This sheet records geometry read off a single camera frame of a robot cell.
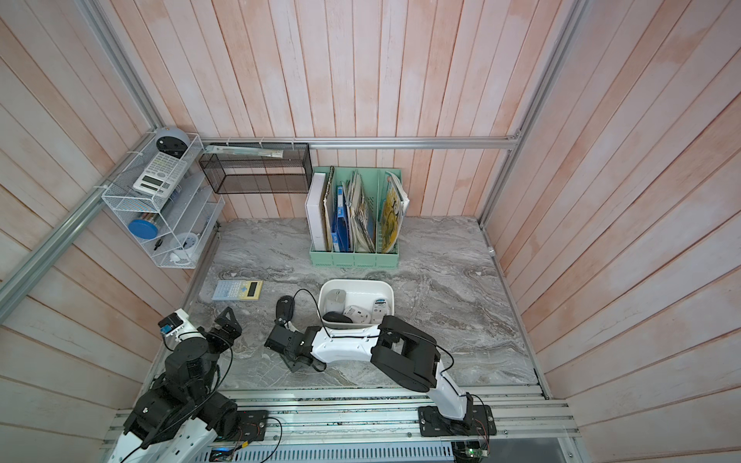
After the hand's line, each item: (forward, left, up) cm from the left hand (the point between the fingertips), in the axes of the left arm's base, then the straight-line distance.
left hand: (221, 320), depth 73 cm
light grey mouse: (+14, -28, -15) cm, 34 cm away
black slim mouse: (+12, -11, -16) cm, 23 cm away
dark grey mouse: (+8, -28, -14) cm, 32 cm away
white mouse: (+9, -35, -15) cm, 39 cm away
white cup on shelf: (+21, +17, +4) cm, 28 cm away
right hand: (-1, -16, -19) cm, 25 cm away
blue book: (+39, -28, -8) cm, 48 cm away
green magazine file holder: (+35, -33, +3) cm, 48 cm away
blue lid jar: (+21, +23, +12) cm, 33 cm away
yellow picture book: (+42, -47, +1) cm, 63 cm away
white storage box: (+19, -32, -16) cm, 41 cm away
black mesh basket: (+58, +11, +3) cm, 59 cm away
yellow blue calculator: (+19, +7, -17) cm, 27 cm away
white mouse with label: (+12, -42, -16) cm, 47 cm away
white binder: (+35, -21, +5) cm, 41 cm away
